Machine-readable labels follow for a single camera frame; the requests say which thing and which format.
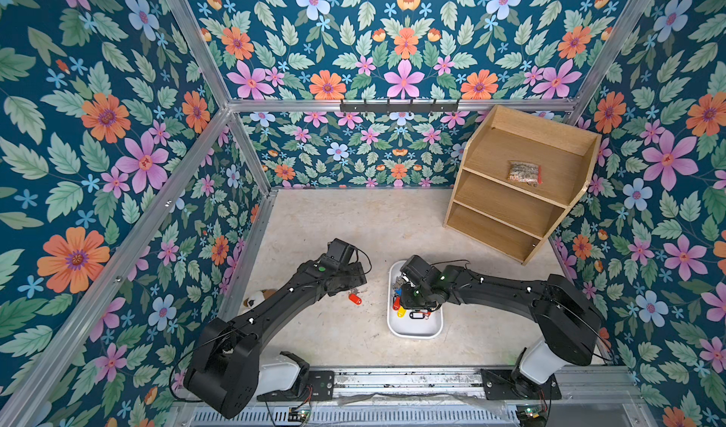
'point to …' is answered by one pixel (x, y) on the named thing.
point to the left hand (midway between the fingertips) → (361, 277)
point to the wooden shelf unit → (510, 218)
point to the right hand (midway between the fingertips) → (402, 303)
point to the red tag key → (354, 296)
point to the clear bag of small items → (525, 172)
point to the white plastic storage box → (405, 327)
